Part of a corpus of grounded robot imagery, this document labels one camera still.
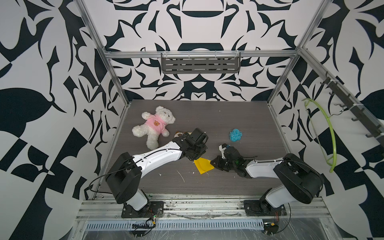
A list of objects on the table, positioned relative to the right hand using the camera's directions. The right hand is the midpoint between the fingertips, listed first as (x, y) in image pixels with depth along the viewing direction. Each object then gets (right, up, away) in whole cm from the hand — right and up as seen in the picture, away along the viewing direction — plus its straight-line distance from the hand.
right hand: (210, 160), depth 89 cm
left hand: (-2, +9, -6) cm, 11 cm away
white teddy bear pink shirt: (-34, +21, +7) cm, 40 cm away
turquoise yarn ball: (+18, +14, +10) cm, 24 cm away
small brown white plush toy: (-19, +14, +10) cm, 26 cm away
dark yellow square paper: (-4, -2, -3) cm, 5 cm away
